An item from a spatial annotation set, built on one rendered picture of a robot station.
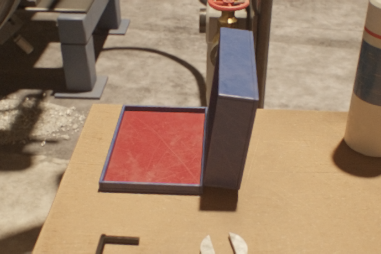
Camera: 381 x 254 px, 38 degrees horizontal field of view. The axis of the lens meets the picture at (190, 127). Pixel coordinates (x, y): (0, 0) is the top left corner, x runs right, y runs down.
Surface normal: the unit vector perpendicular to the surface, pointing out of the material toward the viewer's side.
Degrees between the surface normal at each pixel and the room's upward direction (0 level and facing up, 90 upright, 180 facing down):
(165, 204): 0
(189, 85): 0
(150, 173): 0
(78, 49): 90
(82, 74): 90
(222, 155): 90
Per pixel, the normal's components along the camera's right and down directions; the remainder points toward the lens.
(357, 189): 0.00, -0.84
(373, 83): -0.66, 0.41
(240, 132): -0.06, 0.55
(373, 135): -0.36, 0.51
